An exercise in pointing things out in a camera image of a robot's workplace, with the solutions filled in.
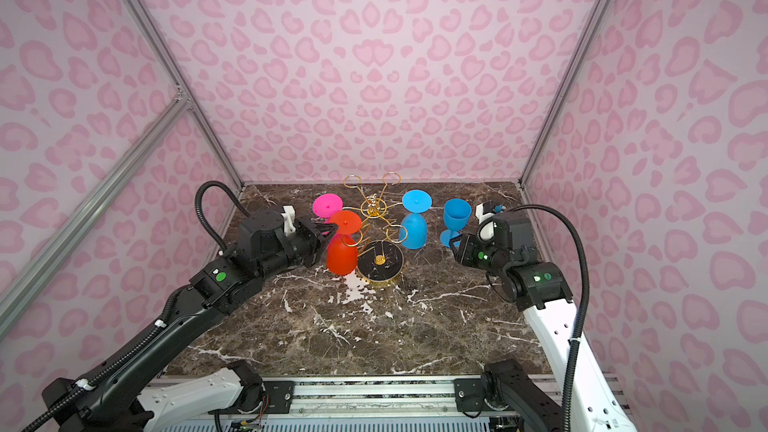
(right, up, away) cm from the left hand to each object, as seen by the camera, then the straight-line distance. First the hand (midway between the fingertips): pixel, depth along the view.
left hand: (342, 218), depth 65 cm
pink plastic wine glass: (-6, +3, +9) cm, 11 cm away
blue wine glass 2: (+31, 0, +29) cm, 42 cm away
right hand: (+26, -5, +5) cm, 27 cm away
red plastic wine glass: (-2, -8, +9) cm, 12 cm away
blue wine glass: (+16, -3, +15) cm, 23 cm away
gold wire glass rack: (+7, -14, +30) cm, 34 cm away
